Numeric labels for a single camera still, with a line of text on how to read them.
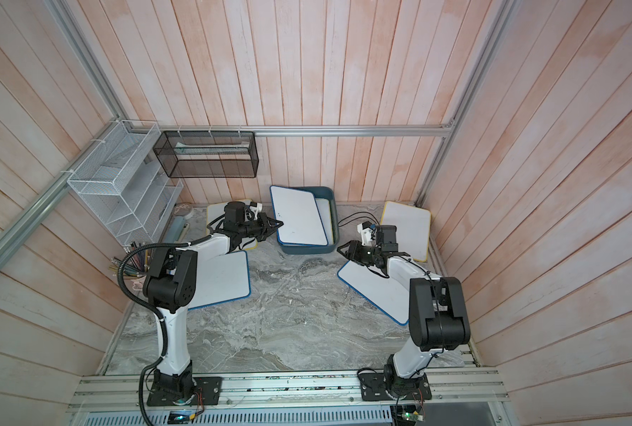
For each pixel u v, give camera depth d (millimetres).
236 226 823
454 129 928
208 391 731
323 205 1174
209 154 1042
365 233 861
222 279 965
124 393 748
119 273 810
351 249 848
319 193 1179
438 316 471
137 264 886
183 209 1184
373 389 731
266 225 896
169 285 563
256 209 945
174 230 1042
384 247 745
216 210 1215
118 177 696
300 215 1077
